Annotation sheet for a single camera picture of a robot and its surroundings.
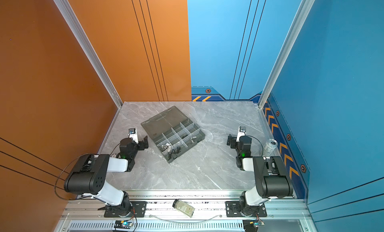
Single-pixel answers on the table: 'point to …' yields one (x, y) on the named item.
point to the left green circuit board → (123, 224)
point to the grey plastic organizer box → (172, 132)
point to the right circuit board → (251, 225)
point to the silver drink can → (269, 147)
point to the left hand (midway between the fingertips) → (139, 135)
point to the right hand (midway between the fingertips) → (236, 135)
